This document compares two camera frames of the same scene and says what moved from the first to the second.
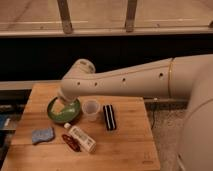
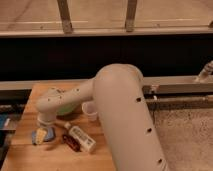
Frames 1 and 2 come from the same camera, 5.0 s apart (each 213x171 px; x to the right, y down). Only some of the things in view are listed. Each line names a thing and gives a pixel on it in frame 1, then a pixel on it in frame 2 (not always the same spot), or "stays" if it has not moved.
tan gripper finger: (57, 107) -> (40, 135)
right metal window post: (130, 15) stays
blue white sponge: (42, 135) stays
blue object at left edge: (4, 120) stays
